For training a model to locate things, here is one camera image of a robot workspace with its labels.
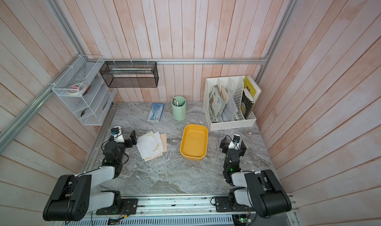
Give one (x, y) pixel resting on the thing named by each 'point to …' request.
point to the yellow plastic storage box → (194, 141)
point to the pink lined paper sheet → (163, 137)
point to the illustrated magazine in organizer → (216, 102)
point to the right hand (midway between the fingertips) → (234, 137)
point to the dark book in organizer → (247, 103)
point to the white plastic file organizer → (235, 84)
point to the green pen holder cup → (178, 107)
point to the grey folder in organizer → (230, 109)
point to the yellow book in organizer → (252, 86)
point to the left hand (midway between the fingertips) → (128, 132)
